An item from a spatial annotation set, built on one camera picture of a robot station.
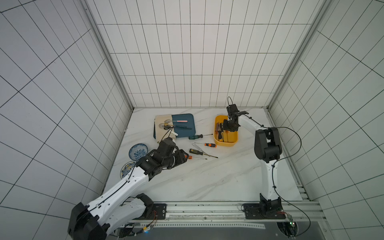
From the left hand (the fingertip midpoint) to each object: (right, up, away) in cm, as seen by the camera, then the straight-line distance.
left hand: (183, 160), depth 77 cm
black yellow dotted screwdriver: (+7, +1, +15) cm, 17 cm away
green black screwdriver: (+7, +10, +24) cm, 26 cm away
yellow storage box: (+31, +9, +23) cm, 40 cm away
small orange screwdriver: (+16, +5, +20) cm, 26 cm away
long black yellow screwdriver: (+24, +12, +25) cm, 37 cm away
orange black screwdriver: (+4, -3, +15) cm, 15 cm away
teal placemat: (+3, +18, +32) cm, 37 cm away
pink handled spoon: (-13, +21, +33) cm, 41 cm away
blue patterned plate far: (-30, +1, +16) cm, 34 cm away
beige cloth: (-17, +18, +30) cm, 39 cm away
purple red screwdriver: (+23, +14, +29) cm, 39 cm away
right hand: (+25, +16, +28) cm, 41 cm away
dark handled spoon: (-13, +16, +30) cm, 36 cm away
